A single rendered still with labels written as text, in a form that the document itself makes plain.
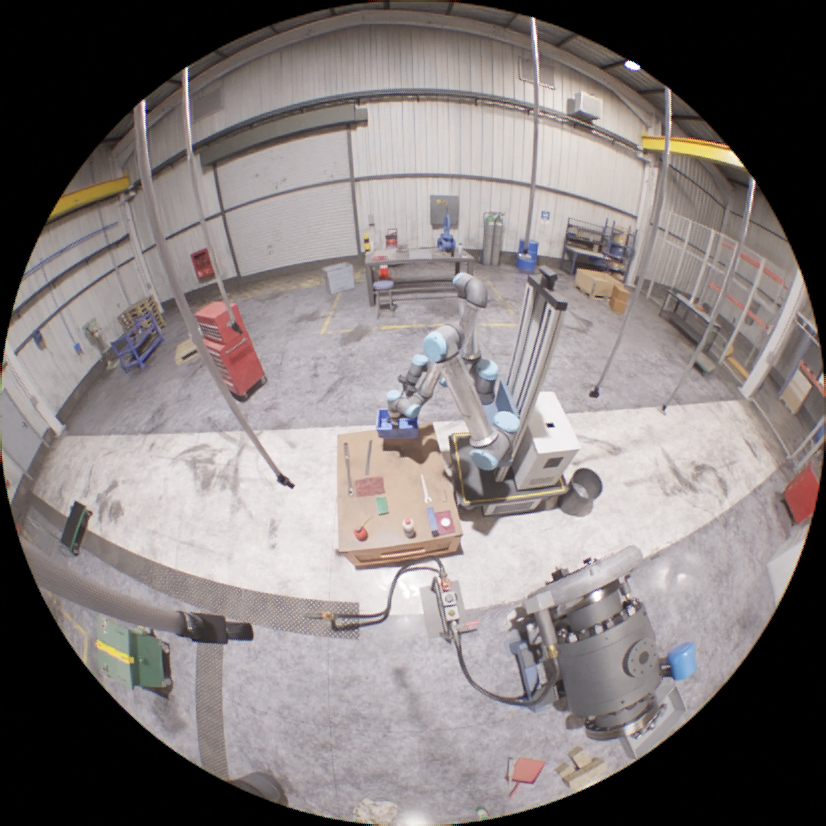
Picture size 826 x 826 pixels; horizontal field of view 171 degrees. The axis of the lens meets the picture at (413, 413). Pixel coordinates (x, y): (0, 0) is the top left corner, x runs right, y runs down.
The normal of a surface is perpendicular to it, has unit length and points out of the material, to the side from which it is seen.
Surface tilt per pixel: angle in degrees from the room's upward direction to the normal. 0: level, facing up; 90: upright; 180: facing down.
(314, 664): 0
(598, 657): 40
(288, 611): 0
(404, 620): 0
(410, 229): 90
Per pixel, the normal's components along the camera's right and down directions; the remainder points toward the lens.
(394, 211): 0.05, 0.73
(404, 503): -0.03, -0.69
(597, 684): -0.77, -0.34
